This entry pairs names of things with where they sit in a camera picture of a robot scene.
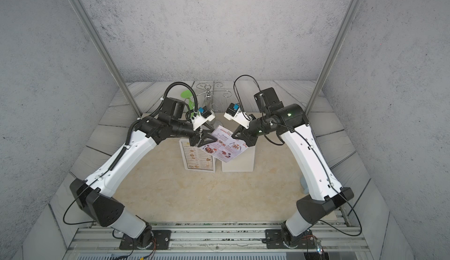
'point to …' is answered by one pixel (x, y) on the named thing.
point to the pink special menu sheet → (227, 147)
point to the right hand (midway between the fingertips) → (235, 134)
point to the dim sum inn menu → (197, 158)
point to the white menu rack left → (185, 164)
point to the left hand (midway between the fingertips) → (215, 134)
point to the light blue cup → (304, 185)
